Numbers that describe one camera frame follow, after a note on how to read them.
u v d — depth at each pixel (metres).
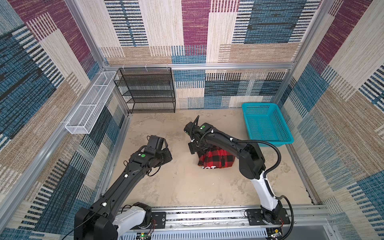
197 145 0.83
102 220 0.38
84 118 0.71
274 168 0.53
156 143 0.61
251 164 0.54
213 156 0.90
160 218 0.75
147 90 1.09
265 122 1.13
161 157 0.67
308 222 0.73
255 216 0.74
